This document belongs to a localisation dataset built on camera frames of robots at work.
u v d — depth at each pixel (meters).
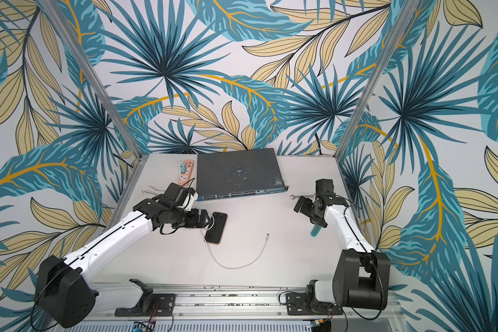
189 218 0.71
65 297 0.47
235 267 0.82
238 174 1.07
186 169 1.10
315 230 0.91
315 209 0.65
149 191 1.02
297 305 0.73
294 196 1.04
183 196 0.66
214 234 0.91
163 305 0.73
